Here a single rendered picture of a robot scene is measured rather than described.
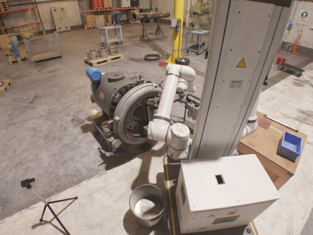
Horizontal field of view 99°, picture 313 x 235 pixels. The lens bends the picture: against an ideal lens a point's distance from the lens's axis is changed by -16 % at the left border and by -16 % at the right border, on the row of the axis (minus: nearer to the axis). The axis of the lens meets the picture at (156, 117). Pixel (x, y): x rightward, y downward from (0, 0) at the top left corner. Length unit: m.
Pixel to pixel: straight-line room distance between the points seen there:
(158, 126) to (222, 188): 0.65
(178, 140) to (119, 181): 1.03
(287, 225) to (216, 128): 1.45
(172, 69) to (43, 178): 2.02
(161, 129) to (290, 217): 1.71
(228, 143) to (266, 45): 0.69
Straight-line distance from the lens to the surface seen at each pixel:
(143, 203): 1.70
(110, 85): 2.01
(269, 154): 1.97
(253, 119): 1.49
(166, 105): 1.34
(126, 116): 1.58
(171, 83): 1.43
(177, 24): 4.98
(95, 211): 1.91
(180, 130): 1.23
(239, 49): 0.87
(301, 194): 2.53
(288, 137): 2.23
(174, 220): 1.45
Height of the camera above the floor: 1.70
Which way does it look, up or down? 38 degrees down
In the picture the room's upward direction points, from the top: straight up
